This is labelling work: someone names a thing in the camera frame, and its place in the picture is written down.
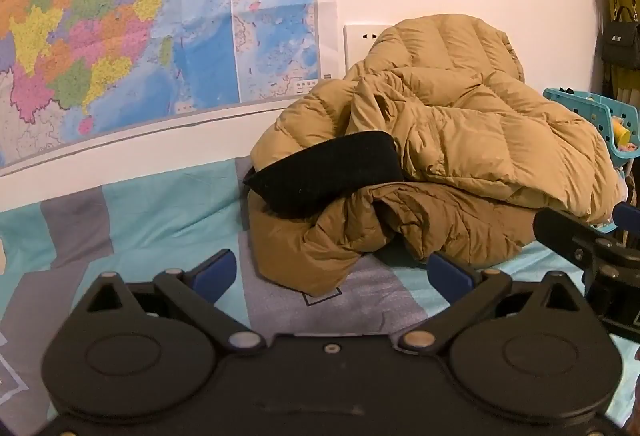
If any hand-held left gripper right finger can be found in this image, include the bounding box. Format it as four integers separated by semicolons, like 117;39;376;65
397;250;587;358

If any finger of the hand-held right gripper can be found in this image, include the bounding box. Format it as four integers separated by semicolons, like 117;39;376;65
614;201;640;231
532;207;640;269

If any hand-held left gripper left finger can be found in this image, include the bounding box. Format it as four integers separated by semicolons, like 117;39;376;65
87;249;267;355

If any tan down jacket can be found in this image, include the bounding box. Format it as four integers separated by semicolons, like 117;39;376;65
242;14;623;297

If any yellow cup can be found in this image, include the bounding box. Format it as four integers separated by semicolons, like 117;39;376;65
614;116;634;145

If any teal grey patterned bed sheet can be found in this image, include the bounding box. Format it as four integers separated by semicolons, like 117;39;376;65
0;156;640;436

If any teal plastic basket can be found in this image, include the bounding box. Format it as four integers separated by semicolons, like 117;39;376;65
542;87;640;233

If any black handbag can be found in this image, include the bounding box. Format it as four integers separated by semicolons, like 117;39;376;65
600;6;640;78

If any white wall power socket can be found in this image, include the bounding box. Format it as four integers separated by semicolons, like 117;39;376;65
343;23;397;78

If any colourful wall map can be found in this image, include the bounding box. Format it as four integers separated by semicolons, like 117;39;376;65
0;0;342;168

